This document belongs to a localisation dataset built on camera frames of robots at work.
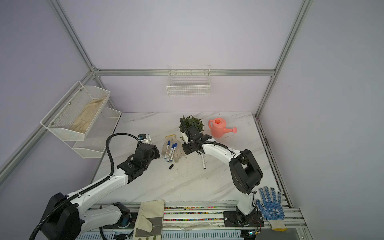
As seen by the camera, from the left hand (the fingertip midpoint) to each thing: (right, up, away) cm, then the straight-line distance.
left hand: (154, 146), depth 84 cm
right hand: (+17, 0, +7) cm, 18 cm away
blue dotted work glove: (+64, -32, -6) cm, 72 cm away
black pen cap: (+8, -14, +9) cm, 18 cm away
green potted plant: (+21, +15, +7) cm, 26 cm away
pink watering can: (+38, +12, +16) cm, 43 cm away
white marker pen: (+5, 0, +18) cm, 18 cm away
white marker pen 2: (+7, -6, +14) cm, 17 cm away
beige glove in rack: (-35, +15, -7) cm, 39 cm away
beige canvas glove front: (+1, -36, -12) cm, 38 cm away
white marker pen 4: (+29, -11, +11) cm, 32 cm away
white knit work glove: (+13, -4, +15) cm, 20 cm away
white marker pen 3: (+9, -5, +14) cm, 18 cm away
